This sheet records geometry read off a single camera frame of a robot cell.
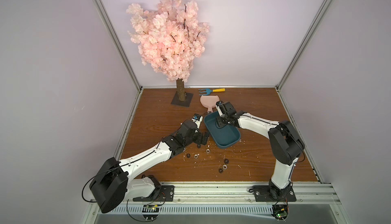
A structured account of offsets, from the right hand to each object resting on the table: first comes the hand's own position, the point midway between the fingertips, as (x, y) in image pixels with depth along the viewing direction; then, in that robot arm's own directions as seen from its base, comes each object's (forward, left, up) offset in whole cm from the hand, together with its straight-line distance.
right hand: (220, 115), depth 95 cm
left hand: (-14, +10, +6) cm, 19 cm away
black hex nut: (-18, +14, -7) cm, 23 cm away
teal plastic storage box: (-13, -1, -4) cm, 13 cm away
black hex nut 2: (-24, +19, -6) cm, 31 cm away
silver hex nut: (-24, +15, -6) cm, 29 cm away
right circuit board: (-48, -27, -9) cm, 56 cm away
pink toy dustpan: (+20, +7, -11) cm, 24 cm away
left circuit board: (-49, +36, -9) cm, 61 cm away
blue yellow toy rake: (+27, +8, -6) cm, 29 cm away
